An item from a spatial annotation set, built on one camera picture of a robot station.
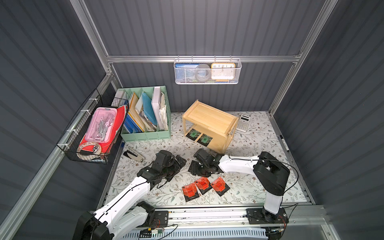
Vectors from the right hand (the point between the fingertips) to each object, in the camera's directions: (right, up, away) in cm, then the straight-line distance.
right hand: (195, 171), depth 88 cm
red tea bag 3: (+14, -7, -5) cm, 16 cm away
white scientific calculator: (+36, +28, +24) cm, 52 cm away
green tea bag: (-2, +21, +17) cm, 27 cm away
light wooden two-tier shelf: (+14, +27, -1) cm, 31 cm away
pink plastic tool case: (-46, +27, -15) cm, 55 cm away
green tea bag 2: (+7, +18, +14) cm, 24 cm away
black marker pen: (+65, +14, +19) cm, 69 cm away
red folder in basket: (-48, +17, -20) cm, 55 cm away
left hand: (-7, +6, -7) cm, 12 cm away
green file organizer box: (-30, +34, +7) cm, 46 cm away
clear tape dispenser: (-45, +16, -21) cm, 52 cm away
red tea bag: (-3, -10, -5) cm, 12 cm away
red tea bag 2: (+5, -7, -3) cm, 9 cm away
